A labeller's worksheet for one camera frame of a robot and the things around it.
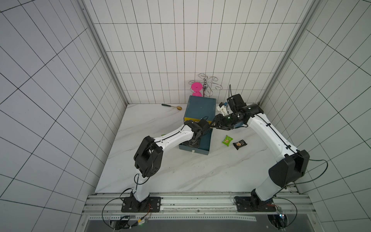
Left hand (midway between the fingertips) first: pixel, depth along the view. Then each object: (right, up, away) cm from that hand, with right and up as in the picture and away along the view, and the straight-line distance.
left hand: (188, 146), depth 86 cm
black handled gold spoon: (-7, +25, +32) cm, 41 cm away
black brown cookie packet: (+35, -1, +9) cm, 36 cm away
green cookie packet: (+27, +2, +11) cm, 30 cm away
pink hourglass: (+6, +37, +4) cm, 37 cm away
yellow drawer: (+4, +17, -14) cm, 22 cm away
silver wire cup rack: (+13, +40, +7) cm, 43 cm away
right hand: (+11, +13, -8) cm, 19 cm away
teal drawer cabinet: (+7, +24, +3) cm, 25 cm away
